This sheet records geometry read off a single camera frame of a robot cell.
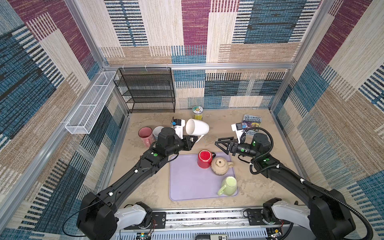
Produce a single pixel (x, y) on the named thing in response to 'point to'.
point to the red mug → (204, 158)
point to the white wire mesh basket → (84, 118)
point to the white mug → (196, 127)
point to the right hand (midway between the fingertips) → (217, 144)
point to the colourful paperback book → (249, 121)
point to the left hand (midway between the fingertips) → (198, 135)
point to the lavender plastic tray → (187, 181)
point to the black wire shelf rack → (147, 90)
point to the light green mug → (230, 186)
